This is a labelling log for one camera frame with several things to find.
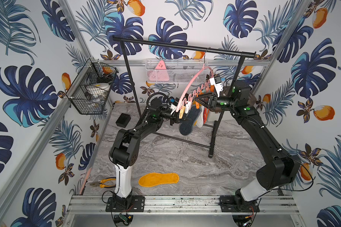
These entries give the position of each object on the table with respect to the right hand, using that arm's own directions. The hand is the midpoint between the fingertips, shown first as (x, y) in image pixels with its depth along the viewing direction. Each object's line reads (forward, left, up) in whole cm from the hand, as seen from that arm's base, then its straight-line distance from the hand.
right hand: (196, 97), depth 69 cm
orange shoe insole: (-26, +21, -41) cm, 53 cm away
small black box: (+14, +49, -35) cm, 62 cm away
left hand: (-5, +3, -10) cm, 12 cm away
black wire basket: (+12, +62, -8) cm, 63 cm away
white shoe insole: (+3, -6, -24) cm, 25 cm away
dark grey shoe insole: (-5, +4, -18) cm, 20 cm away
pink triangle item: (+27, +20, -4) cm, 34 cm away
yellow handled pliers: (-30, +53, -39) cm, 72 cm away
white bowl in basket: (+10, +52, -4) cm, 54 cm away
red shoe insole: (+6, -8, -20) cm, 22 cm away
